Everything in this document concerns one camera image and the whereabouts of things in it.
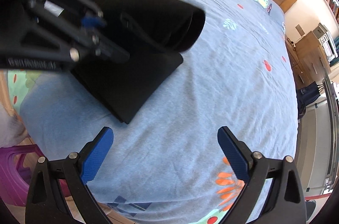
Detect blue printed bedsheet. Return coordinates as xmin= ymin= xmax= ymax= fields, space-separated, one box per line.
xmin=7 ymin=0 xmax=300 ymax=224

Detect black bag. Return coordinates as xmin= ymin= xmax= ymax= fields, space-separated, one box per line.
xmin=297 ymin=82 xmax=322 ymax=119

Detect white printer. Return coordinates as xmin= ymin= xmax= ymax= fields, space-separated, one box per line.
xmin=313 ymin=24 xmax=339 ymax=66

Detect purple plastic stool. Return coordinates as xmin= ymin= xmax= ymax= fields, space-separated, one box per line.
xmin=0 ymin=146 xmax=69 ymax=206

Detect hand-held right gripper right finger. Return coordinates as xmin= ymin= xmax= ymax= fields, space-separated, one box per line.
xmin=217 ymin=126 xmax=308 ymax=224

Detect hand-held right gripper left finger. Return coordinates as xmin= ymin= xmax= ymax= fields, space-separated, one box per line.
xmin=25 ymin=127 xmax=114 ymax=224

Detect black pants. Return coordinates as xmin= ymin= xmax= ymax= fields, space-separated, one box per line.
xmin=70 ymin=0 xmax=206 ymax=124

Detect white cloth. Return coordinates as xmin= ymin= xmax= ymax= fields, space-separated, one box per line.
xmin=0 ymin=102 xmax=27 ymax=148

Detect wooden dresser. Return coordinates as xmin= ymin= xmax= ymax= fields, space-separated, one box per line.
xmin=286 ymin=31 xmax=331 ymax=89

